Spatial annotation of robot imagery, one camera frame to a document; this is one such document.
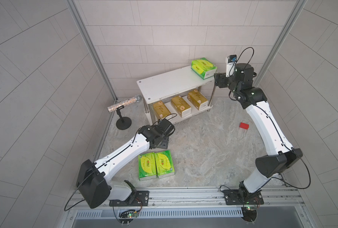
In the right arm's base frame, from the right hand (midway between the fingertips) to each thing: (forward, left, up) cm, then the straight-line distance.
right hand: (220, 71), depth 72 cm
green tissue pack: (-35, +42, -35) cm, 65 cm away
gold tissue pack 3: (+9, +8, -29) cm, 31 cm away
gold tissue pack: (+1, +34, -28) cm, 44 cm away
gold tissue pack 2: (+2, +20, -27) cm, 34 cm away
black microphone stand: (-1, +62, -38) cm, 72 cm away
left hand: (-22, +32, -30) cm, 49 cm away
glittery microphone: (+6, +48, -21) cm, 53 cm away
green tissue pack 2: (-32, +32, -36) cm, 58 cm away
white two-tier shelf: (+1, +32, -9) cm, 33 cm away
